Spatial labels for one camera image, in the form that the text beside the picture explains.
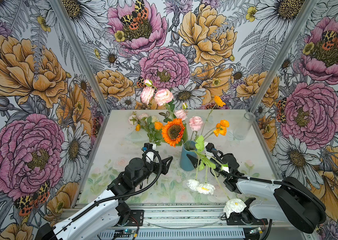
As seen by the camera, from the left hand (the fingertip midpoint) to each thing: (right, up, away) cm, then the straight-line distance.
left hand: (164, 159), depth 76 cm
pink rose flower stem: (+15, +17, -4) cm, 24 cm away
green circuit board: (-18, -33, -4) cm, 38 cm away
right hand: (+15, +3, +3) cm, 15 cm away
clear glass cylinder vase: (+51, +13, +27) cm, 59 cm away
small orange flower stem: (-21, +15, +32) cm, 41 cm away
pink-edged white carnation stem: (-25, +20, +36) cm, 48 cm away
